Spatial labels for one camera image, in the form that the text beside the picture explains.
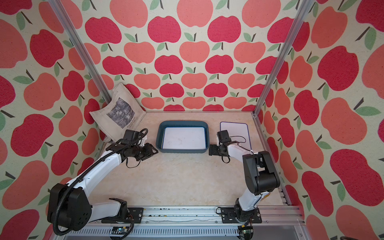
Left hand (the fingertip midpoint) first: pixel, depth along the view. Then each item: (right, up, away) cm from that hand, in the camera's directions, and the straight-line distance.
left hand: (157, 154), depth 83 cm
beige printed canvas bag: (-28, +25, +21) cm, 43 cm away
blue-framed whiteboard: (+14, +7, +19) cm, 25 cm away
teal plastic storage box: (-1, +17, +21) cm, 27 cm away
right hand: (+36, -2, +14) cm, 38 cm away
